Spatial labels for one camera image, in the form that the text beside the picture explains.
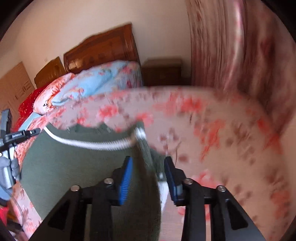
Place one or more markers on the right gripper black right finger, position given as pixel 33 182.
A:
pixel 174 178

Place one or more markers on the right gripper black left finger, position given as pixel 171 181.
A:
pixel 122 177

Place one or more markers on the green knitted sweater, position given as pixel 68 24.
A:
pixel 58 159

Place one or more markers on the gloved left hand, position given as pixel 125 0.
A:
pixel 10 172

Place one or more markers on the red blanket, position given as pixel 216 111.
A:
pixel 26 107

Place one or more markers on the pink floral pillow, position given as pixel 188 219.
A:
pixel 43 103

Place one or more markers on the light wooden cabinet door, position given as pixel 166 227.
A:
pixel 16 86

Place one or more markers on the pink floral bed sheet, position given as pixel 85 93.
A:
pixel 216 139

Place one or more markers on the blue floral quilt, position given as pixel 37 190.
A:
pixel 108 77

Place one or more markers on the dark wooden nightstand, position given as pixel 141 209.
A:
pixel 163 72

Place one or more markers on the brown wooden headboard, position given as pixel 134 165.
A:
pixel 114 44

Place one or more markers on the pink floral curtain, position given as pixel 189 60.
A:
pixel 244 46

